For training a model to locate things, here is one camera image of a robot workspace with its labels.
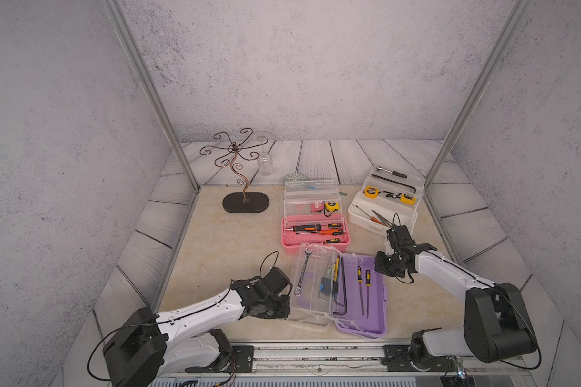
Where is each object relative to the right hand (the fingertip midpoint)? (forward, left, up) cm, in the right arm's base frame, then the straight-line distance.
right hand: (378, 266), depth 89 cm
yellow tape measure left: (+34, -3, +4) cm, 34 cm away
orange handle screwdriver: (+16, +18, -2) cm, 25 cm away
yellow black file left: (-4, +6, -3) cm, 8 cm away
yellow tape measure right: (+29, -17, +4) cm, 34 cm away
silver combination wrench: (-12, +28, +7) cm, 32 cm away
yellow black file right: (-5, +4, -4) cm, 8 cm away
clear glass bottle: (+40, +43, +17) cm, 61 cm away
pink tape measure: (+24, +22, +5) cm, 33 cm away
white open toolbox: (+31, -10, +3) cm, 33 cm away
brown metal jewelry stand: (+33, +57, -2) cm, 66 cm away
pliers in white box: (+22, -9, -3) cm, 24 cm away
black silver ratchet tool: (+45, -8, +8) cm, 46 cm away
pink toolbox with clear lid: (+22, +23, +3) cm, 32 cm away
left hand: (-17, +31, 0) cm, 35 cm away
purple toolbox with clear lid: (-10, +15, +3) cm, 18 cm away
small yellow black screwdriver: (+12, +15, -2) cm, 19 cm away
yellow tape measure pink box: (+24, +15, +5) cm, 29 cm away
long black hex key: (+37, -14, +6) cm, 40 cm away
